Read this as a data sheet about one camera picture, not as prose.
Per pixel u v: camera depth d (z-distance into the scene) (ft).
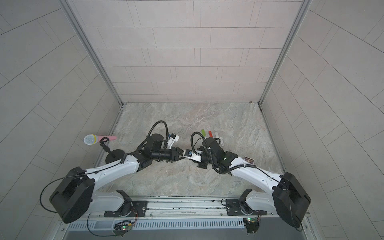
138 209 2.31
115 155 2.78
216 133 3.25
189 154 2.13
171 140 2.43
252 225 2.30
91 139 2.19
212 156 1.95
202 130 3.33
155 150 2.14
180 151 2.32
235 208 2.32
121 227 2.14
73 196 1.33
